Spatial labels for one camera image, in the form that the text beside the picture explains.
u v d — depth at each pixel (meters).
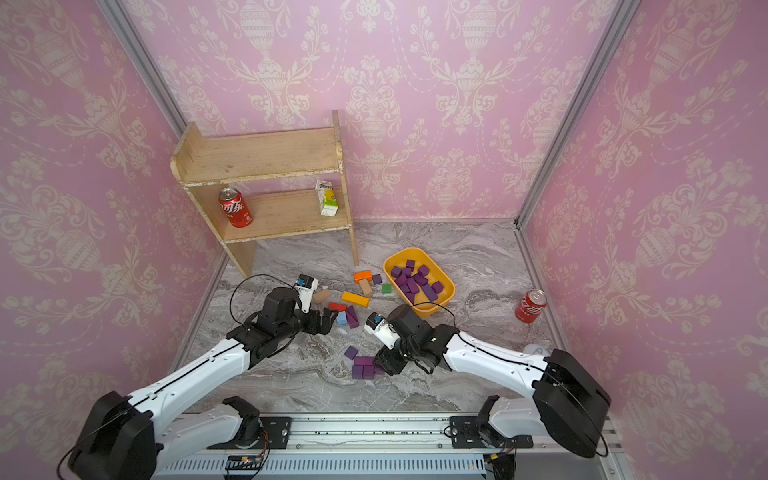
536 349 0.84
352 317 0.92
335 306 0.98
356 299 0.98
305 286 0.74
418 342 0.63
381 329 0.72
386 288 1.02
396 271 1.03
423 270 1.03
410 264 1.06
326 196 0.92
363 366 0.83
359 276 1.03
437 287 1.00
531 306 0.86
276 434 0.74
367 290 1.00
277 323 0.64
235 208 0.84
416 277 1.03
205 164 0.75
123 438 0.40
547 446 0.73
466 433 0.73
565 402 0.41
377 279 1.03
